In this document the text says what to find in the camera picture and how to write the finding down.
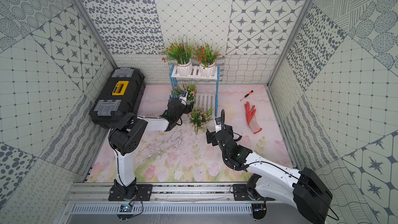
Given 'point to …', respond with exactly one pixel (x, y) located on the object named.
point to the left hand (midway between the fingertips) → (193, 100)
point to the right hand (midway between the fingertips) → (217, 128)
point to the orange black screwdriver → (250, 93)
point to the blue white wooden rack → (202, 100)
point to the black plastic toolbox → (121, 95)
